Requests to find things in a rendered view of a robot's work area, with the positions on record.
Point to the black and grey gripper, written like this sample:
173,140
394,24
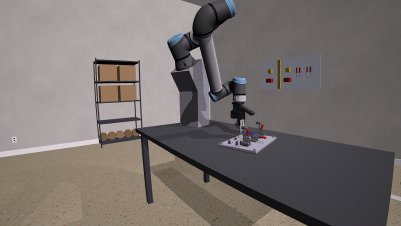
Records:
238,114

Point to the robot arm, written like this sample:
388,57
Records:
209,17

